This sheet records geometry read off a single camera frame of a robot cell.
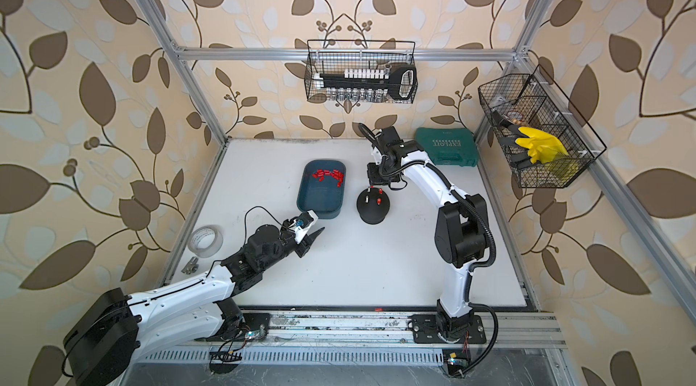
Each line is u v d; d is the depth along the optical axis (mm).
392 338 736
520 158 641
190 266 844
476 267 523
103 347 411
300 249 718
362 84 847
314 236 734
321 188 1050
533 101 798
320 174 1083
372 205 905
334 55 912
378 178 794
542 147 688
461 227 497
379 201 879
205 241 914
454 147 1118
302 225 666
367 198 882
